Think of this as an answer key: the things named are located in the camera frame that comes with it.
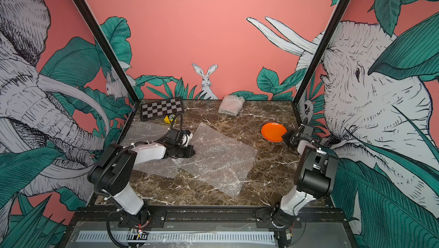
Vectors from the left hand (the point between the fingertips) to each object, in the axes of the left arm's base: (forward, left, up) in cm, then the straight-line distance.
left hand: (196, 150), depth 94 cm
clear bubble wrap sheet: (+15, +36, -2) cm, 39 cm away
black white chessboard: (+31, +25, +1) cm, 40 cm away
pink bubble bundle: (-6, -13, -2) cm, 14 cm away
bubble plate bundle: (+33, -22, +2) cm, 40 cm away
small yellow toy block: (+23, +19, +1) cm, 30 cm away
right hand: (+7, -50, +6) cm, 51 cm away
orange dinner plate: (+9, -46, +2) cm, 47 cm away
